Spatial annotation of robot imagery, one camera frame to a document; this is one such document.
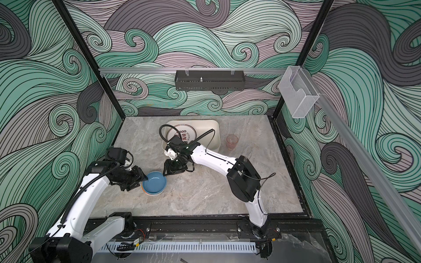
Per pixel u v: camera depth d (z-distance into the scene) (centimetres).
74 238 38
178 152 66
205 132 55
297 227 74
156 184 78
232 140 103
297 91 79
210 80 95
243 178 49
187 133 107
